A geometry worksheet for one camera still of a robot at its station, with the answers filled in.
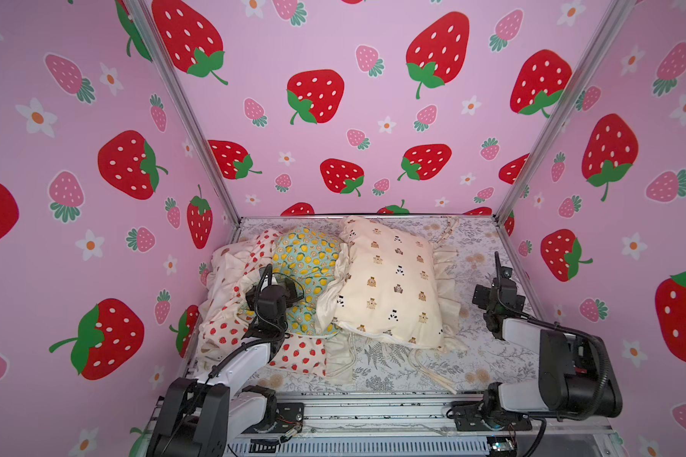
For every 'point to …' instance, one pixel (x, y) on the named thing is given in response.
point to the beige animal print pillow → (392, 285)
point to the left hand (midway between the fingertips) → (273, 283)
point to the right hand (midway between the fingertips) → (494, 290)
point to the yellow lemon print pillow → (309, 255)
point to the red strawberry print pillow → (298, 353)
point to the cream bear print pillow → (226, 264)
